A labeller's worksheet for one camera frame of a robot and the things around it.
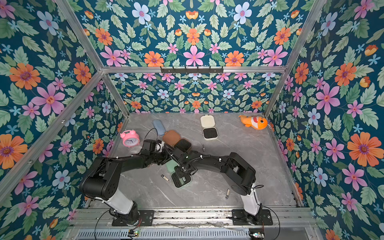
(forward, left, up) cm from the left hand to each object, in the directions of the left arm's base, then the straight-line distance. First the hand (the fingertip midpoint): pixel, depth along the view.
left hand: (176, 154), depth 92 cm
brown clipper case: (+15, +4, -3) cm, 16 cm away
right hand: (-10, -4, -2) cm, 11 cm away
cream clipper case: (+26, -23, -3) cm, 35 cm away
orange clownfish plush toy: (+19, -57, +3) cm, 60 cm away
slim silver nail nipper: (+5, -18, -3) cm, 19 cm away
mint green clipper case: (-16, -2, -3) cm, 17 cm away
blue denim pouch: (+27, +15, -3) cm, 31 cm away
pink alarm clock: (+13, +30, +3) cm, 33 cm away
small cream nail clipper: (-13, +6, -3) cm, 15 cm away
